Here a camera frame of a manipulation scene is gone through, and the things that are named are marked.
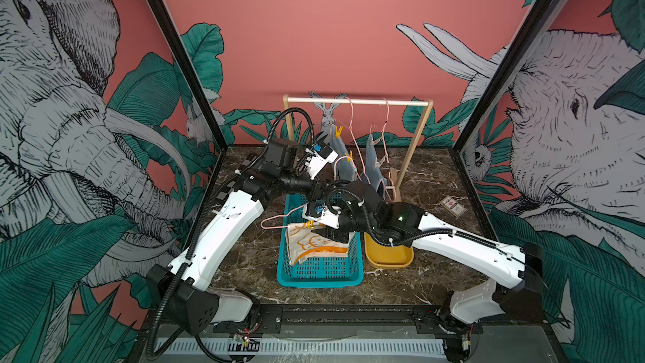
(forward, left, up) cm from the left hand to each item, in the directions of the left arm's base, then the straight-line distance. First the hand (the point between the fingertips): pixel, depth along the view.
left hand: (340, 185), depth 67 cm
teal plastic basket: (-12, +8, -33) cm, 36 cm away
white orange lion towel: (-6, +12, -23) cm, 27 cm away
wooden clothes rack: (+18, -26, -4) cm, 32 cm away
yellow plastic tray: (-9, -17, -30) cm, 36 cm away
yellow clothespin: (-7, +8, -9) cm, 14 cm away
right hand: (-6, +8, -5) cm, 11 cm away
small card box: (+9, -47, -31) cm, 57 cm away
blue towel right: (+12, -12, -10) cm, 20 cm away
